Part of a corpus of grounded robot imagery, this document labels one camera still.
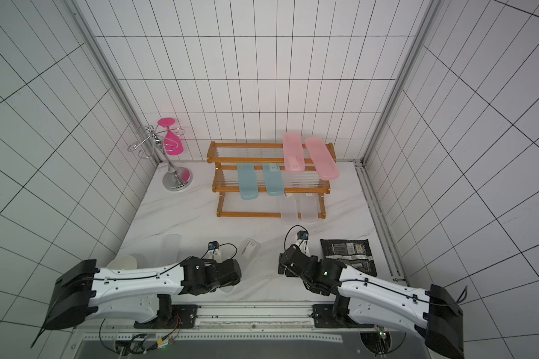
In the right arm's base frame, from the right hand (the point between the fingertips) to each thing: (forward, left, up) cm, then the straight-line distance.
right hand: (282, 263), depth 79 cm
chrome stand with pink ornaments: (+40, +48, +22) cm, 67 cm away
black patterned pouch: (+7, -28, -5) cm, 30 cm away
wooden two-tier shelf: (+37, +29, -2) cm, 47 cm away
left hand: (-5, +22, -3) cm, 23 cm away
